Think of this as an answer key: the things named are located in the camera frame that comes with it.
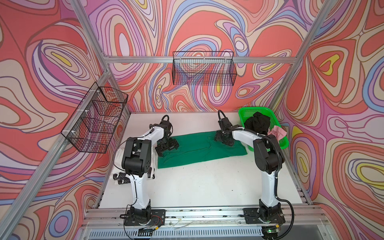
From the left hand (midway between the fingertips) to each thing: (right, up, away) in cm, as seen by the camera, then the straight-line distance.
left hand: (174, 149), depth 98 cm
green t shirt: (+15, +1, +3) cm, 16 cm away
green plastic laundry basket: (+70, +5, -5) cm, 70 cm away
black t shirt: (+57, +18, +3) cm, 60 cm away
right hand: (+33, +4, +5) cm, 33 cm away
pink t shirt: (+68, +12, -2) cm, 69 cm away
